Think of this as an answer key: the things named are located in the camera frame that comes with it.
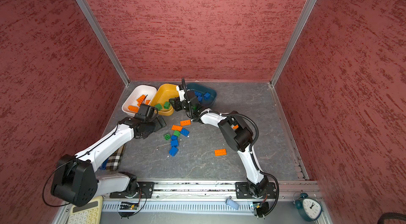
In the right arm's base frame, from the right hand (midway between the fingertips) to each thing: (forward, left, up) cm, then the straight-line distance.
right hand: (171, 102), depth 92 cm
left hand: (-15, +6, -5) cm, 17 cm away
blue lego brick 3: (-17, -2, -12) cm, 21 cm away
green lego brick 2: (-15, -3, -12) cm, 19 cm away
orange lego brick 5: (-28, -32, +18) cm, 46 cm away
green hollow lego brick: (-16, +3, -13) cm, 21 cm away
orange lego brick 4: (-7, -8, -13) cm, 17 cm away
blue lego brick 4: (-20, -2, -13) cm, 24 cm away
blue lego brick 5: (-25, -2, -14) cm, 28 cm away
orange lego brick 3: (+11, +25, -11) cm, 29 cm away
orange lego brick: (+4, +28, -11) cm, 31 cm away
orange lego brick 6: (-26, -28, -13) cm, 41 cm away
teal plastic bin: (+15, -20, -11) cm, 27 cm away
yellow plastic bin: (+17, +9, -11) cm, 22 cm away
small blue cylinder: (-50, -32, -11) cm, 60 cm away
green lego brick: (+7, +6, -12) cm, 15 cm away
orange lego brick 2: (+11, +20, -13) cm, 27 cm away
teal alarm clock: (-53, -65, -10) cm, 84 cm away
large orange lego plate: (-11, -3, -12) cm, 17 cm away
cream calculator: (-52, +31, -11) cm, 61 cm away
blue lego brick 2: (-14, -8, -12) cm, 20 cm away
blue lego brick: (+14, -22, -11) cm, 28 cm away
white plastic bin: (+17, +26, -11) cm, 33 cm away
